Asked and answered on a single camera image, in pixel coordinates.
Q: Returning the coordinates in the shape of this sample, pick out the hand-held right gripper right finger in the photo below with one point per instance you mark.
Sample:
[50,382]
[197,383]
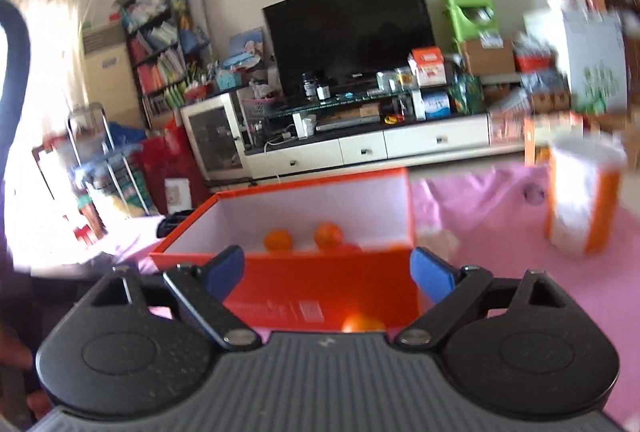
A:
[432,274]

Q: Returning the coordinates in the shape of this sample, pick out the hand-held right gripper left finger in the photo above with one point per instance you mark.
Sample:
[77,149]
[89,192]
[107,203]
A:
[225,269]

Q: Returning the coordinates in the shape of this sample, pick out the orange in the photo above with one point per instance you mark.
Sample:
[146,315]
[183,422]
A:
[363,323]
[278,241]
[328,235]

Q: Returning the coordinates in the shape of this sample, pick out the orange cardboard box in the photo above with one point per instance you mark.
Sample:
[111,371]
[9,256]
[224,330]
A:
[325,282]

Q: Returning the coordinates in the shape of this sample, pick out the black cloth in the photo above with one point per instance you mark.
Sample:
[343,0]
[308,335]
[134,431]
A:
[172,223]

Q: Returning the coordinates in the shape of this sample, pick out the pink floral blanket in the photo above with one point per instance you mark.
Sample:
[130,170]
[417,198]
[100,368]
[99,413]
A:
[500,237]

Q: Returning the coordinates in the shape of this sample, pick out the red bag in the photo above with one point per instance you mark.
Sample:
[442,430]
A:
[165,157]

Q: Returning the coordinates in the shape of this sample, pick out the white glass-door cabinet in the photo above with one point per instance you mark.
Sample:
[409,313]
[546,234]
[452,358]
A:
[215,137]

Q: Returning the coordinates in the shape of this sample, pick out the white television stand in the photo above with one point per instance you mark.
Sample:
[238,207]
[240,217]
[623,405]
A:
[400,142]

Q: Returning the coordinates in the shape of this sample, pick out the white router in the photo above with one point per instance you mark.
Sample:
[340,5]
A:
[304,125]

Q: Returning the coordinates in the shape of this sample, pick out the pink plastic basket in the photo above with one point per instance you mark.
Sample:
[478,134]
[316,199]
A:
[261,108]

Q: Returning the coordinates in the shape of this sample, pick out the blue tissue box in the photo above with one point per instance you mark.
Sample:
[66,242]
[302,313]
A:
[437,106]

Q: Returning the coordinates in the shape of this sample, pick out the green snack packet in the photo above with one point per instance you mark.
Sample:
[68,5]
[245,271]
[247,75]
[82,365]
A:
[466,96]

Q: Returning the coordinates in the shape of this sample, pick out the teal tissue box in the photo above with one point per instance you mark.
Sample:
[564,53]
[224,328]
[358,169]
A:
[232,80]

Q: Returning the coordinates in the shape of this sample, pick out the glass jar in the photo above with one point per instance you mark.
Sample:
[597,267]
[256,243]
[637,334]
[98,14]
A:
[309,87]

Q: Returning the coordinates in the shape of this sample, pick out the orange and white carton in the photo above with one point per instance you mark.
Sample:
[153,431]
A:
[427,67]

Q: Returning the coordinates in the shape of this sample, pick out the brown cardboard box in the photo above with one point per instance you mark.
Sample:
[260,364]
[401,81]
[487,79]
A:
[487,57]

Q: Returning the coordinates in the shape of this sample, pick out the black bookshelf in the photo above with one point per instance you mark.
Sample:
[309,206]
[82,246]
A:
[160,47]

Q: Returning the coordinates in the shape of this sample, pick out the black television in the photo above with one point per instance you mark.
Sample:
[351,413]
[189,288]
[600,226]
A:
[350,37]

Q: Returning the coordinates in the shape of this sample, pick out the white bag with green print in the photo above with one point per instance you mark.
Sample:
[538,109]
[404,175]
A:
[595,62]

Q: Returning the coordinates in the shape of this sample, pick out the green plastic rack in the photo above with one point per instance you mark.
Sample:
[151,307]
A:
[470,7]

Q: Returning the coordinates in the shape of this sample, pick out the dark curved bar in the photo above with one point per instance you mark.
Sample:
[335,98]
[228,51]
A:
[16,42]

